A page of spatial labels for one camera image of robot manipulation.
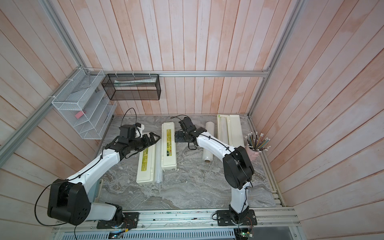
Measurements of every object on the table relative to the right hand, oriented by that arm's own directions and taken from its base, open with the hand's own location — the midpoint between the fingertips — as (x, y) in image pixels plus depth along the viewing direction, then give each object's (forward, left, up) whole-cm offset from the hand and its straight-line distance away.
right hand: (181, 135), depth 92 cm
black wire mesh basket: (+33, +36, +14) cm, 51 cm away
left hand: (-8, +15, +4) cm, 17 cm away
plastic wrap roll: (-9, -16, -8) cm, 20 cm away
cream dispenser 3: (+10, -33, -6) cm, 34 cm away
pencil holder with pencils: (-3, -47, -5) cm, 47 cm away
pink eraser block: (+1, +57, +17) cm, 59 cm away
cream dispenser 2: (-6, +8, -4) cm, 11 cm away
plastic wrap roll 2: (+11, -29, -7) cm, 32 cm away
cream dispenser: (-20, +19, -4) cm, 28 cm away
